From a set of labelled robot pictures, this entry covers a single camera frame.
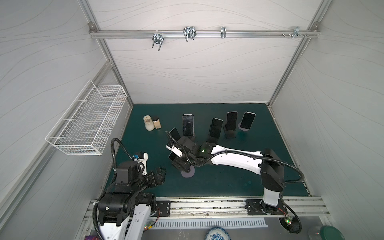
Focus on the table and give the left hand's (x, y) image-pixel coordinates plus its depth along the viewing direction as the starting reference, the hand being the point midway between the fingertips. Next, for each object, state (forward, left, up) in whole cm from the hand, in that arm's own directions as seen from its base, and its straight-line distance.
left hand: (159, 168), depth 67 cm
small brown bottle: (+37, +11, -12) cm, 40 cm away
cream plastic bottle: (+36, +17, -14) cm, 42 cm away
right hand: (+11, -7, -6) cm, 14 cm away
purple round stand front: (+5, -13, -20) cm, 25 cm away
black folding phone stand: (+29, -27, -22) cm, 45 cm away
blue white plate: (-22, -27, -18) cm, 39 cm away
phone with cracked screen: (+33, -11, -10) cm, 36 cm away
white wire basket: (+14, +35, +11) cm, 40 cm away
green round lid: (-21, -71, -9) cm, 75 cm away
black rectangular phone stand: (+34, -40, -21) cm, 56 cm away
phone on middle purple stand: (+21, -4, -2) cm, 22 cm away
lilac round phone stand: (+37, -48, -19) cm, 64 cm away
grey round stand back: (+29, -13, -20) cm, 38 cm away
